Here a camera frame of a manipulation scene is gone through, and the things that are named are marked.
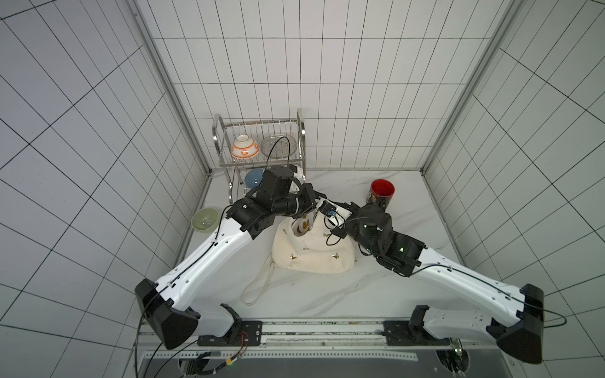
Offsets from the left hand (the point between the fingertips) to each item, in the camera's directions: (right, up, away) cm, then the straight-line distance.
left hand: (323, 204), depth 67 cm
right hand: (-1, 0, +1) cm, 2 cm away
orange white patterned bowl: (-28, +20, +18) cm, 39 cm away
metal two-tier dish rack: (-38, +27, +25) cm, 53 cm away
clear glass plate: (-15, +20, +23) cm, 34 cm away
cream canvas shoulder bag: (+1, -16, +10) cm, 18 cm away
